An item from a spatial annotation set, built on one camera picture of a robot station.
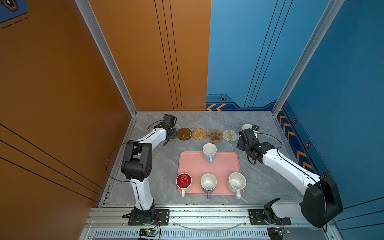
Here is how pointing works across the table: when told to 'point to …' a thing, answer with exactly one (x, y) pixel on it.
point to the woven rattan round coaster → (199, 134)
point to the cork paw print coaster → (215, 136)
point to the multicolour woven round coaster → (229, 135)
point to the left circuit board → (148, 232)
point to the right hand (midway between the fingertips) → (243, 143)
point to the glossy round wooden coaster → (184, 133)
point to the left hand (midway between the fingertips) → (170, 132)
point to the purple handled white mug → (208, 182)
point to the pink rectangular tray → (194, 164)
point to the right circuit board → (277, 233)
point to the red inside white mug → (183, 182)
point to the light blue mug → (209, 151)
